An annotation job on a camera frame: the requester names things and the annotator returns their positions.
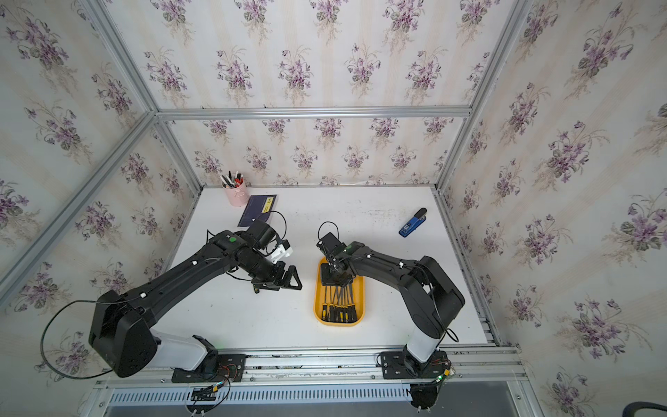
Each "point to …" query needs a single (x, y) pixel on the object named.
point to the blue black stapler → (418, 220)
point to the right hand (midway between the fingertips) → (328, 282)
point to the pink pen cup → (235, 188)
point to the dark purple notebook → (259, 207)
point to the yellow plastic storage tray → (359, 287)
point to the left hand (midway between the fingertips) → (293, 288)
